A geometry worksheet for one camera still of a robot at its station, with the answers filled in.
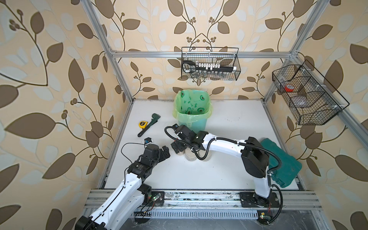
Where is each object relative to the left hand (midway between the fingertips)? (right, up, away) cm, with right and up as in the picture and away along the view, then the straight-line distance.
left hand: (160, 150), depth 83 cm
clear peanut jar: (+12, -3, +5) cm, 14 cm away
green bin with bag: (+19, +25, +19) cm, 37 cm away
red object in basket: (+73, +35, -3) cm, 81 cm away
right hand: (+10, +4, +4) cm, 11 cm away
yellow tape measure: (-17, +14, +20) cm, 30 cm away
